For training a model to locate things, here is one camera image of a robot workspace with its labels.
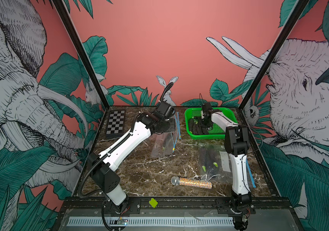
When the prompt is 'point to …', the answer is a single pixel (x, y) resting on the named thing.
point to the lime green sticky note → (153, 202)
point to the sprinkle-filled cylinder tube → (177, 181)
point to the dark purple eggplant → (203, 159)
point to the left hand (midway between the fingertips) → (173, 124)
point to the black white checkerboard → (116, 123)
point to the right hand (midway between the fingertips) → (200, 122)
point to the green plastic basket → (214, 132)
